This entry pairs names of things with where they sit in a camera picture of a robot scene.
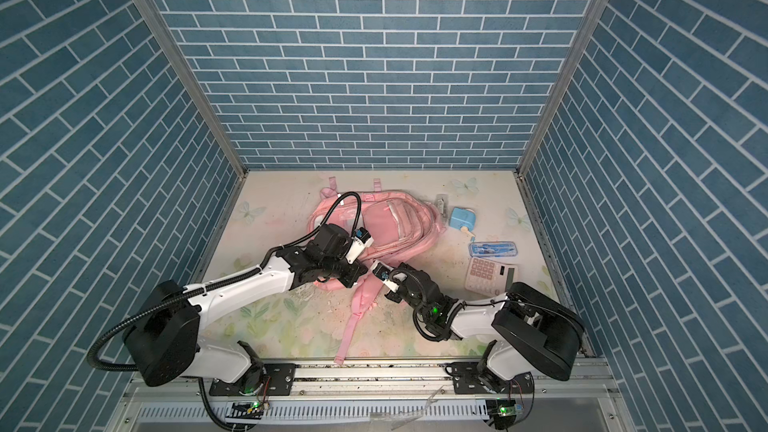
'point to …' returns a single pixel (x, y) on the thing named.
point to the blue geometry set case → (493, 249)
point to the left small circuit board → (245, 411)
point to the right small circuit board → (503, 411)
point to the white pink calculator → (490, 277)
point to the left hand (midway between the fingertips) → (367, 270)
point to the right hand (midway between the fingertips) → (384, 260)
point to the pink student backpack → (397, 223)
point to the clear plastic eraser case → (442, 203)
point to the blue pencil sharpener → (462, 217)
